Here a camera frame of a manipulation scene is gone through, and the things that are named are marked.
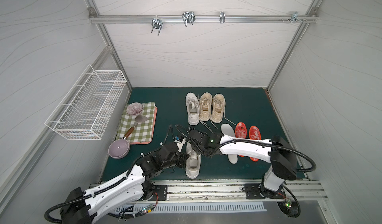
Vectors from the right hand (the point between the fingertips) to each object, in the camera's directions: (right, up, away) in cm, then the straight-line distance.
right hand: (197, 140), depth 82 cm
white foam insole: (+20, +3, +14) cm, 25 cm away
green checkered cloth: (-36, +2, +13) cm, 38 cm away
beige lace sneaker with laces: (+16, +20, +20) cm, 32 cm away
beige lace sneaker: (+6, +18, +20) cm, 28 cm away
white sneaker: (-2, -12, -4) cm, 13 cm away
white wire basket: (-53, +17, -14) cm, 57 cm away
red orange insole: (+29, +2, +13) cm, 32 cm away
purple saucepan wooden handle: (-46, -6, +4) cm, 47 cm away
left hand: (-4, -8, -6) cm, 11 cm away
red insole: (+38, +1, +13) cm, 40 cm away
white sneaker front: (-3, +17, +17) cm, 24 cm away
